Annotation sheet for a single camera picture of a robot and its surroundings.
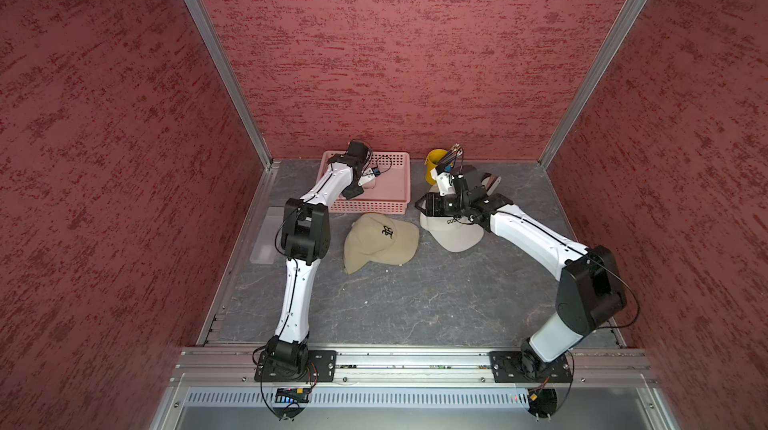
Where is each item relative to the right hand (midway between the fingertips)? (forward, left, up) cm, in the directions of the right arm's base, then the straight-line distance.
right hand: (420, 208), depth 86 cm
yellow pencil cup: (+29, -7, -9) cm, 31 cm away
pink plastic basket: (+13, +10, -9) cm, 19 cm away
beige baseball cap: (-4, +13, -10) cm, 17 cm away
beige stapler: (+21, -29, -14) cm, 39 cm away
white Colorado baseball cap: (-1, -12, -14) cm, 18 cm away
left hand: (+16, +26, -9) cm, 32 cm away
